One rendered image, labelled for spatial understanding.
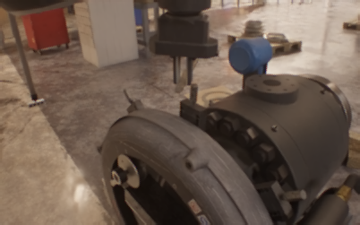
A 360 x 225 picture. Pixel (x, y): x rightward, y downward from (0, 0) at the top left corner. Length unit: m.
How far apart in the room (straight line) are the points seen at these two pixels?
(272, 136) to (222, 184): 0.35
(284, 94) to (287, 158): 0.25
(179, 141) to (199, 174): 0.10
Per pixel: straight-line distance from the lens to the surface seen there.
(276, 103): 1.07
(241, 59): 1.32
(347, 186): 0.92
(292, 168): 0.94
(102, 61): 4.59
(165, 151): 0.67
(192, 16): 0.46
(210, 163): 0.64
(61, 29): 6.08
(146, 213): 0.89
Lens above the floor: 1.33
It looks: 28 degrees down
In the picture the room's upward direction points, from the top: 2 degrees counter-clockwise
